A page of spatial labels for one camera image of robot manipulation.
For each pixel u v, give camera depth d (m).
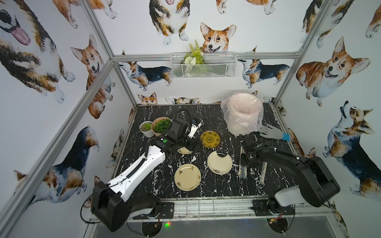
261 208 0.73
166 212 0.73
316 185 0.43
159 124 0.96
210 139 1.01
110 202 0.38
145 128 0.95
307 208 0.74
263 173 0.86
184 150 0.70
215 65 0.93
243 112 0.84
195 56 0.82
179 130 0.58
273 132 1.03
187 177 0.84
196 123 0.68
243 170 0.88
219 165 0.88
